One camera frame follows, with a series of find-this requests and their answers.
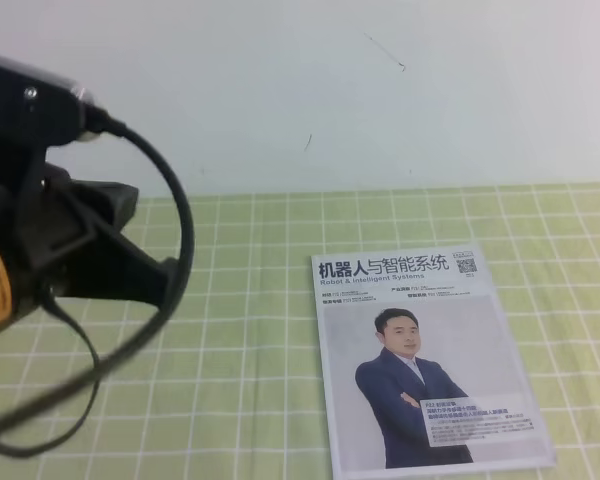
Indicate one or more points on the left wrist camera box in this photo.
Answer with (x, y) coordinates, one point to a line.
(40, 108)

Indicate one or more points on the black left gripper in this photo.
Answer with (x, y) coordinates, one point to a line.
(107, 267)

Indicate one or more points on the green checkered tablecloth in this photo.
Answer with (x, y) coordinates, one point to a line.
(232, 387)

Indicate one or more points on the robotics magazine book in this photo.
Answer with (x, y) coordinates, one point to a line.
(421, 373)

